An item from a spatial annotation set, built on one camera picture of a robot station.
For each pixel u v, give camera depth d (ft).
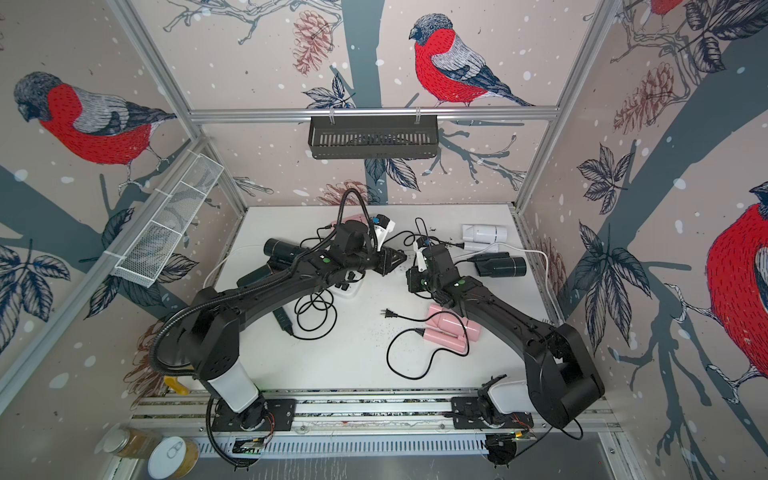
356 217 3.79
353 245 2.16
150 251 2.68
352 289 3.06
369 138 3.50
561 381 1.37
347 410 2.49
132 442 2.07
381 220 2.39
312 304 3.04
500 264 3.19
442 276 2.15
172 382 2.30
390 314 2.97
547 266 3.20
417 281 2.49
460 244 3.51
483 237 3.50
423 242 2.50
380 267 2.40
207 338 1.48
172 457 2.11
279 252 3.32
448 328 2.75
